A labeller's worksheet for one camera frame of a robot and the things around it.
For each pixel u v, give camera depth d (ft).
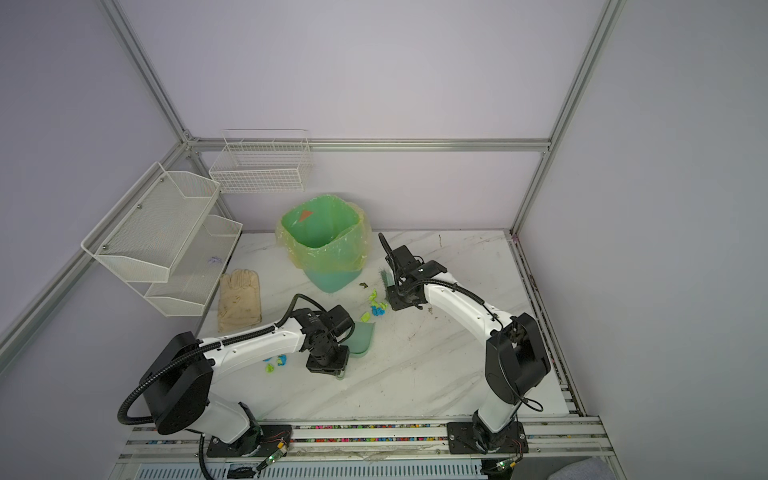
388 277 3.06
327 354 2.30
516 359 1.47
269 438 2.41
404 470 2.30
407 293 1.98
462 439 2.41
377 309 3.22
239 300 3.31
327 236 3.46
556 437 2.51
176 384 1.40
